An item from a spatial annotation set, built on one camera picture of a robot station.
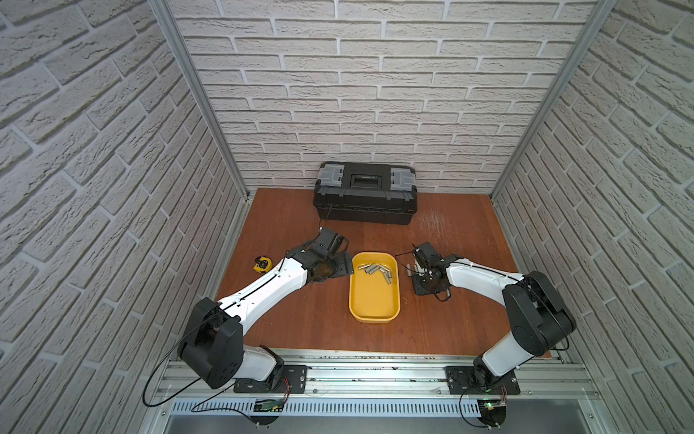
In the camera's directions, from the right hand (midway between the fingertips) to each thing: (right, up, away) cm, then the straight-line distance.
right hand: (424, 287), depth 92 cm
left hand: (-27, +10, -8) cm, 30 cm away
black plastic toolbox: (-20, +34, +6) cm, 40 cm away
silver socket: (-5, +5, +3) cm, 8 cm away
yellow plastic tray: (-18, 0, -1) cm, 18 cm away
